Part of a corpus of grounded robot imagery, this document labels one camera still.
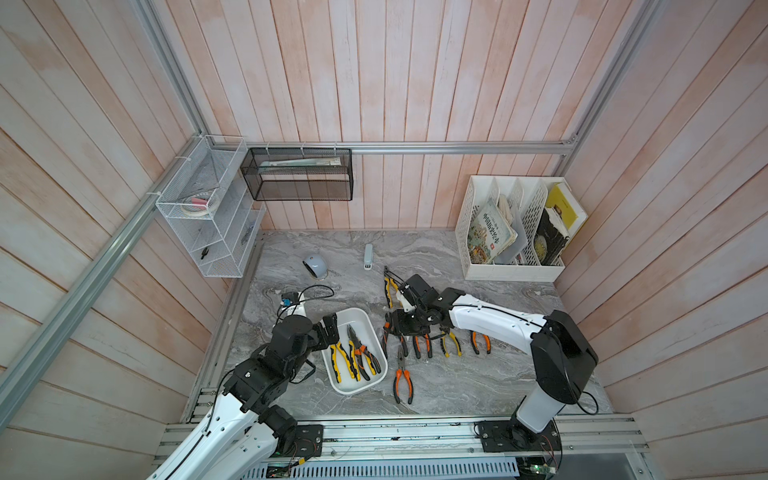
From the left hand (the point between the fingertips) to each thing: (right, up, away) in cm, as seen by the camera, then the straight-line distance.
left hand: (321, 323), depth 75 cm
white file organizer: (+58, +26, +18) cm, 66 cm away
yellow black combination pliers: (+18, +9, +29) cm, 35 cm away
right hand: (+19, -4, +11) cm, 23 cm away
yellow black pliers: (+35, -9, +14) cm, 39 cm away
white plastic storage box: (+12, -7, +13) cm, 19 cm away
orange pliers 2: (+44, -9, +14) cm, 47 cm away
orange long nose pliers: (+22, -15, +9) cm, 28 cm away
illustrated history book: (+52, +25, +23) cm, 62 cm away
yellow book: (+73, +30, +14) cm, 81 cm away
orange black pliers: (+27, -10, +14) cm, 32 cm away
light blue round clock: (-6, +14, +26) cm, 30 cm away
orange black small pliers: (+9, -10, +11) cm, 18 cm away
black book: (+71, +24, +20) cm, 78 cm away
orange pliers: (+17, -5, +18) cm, 25 cm away
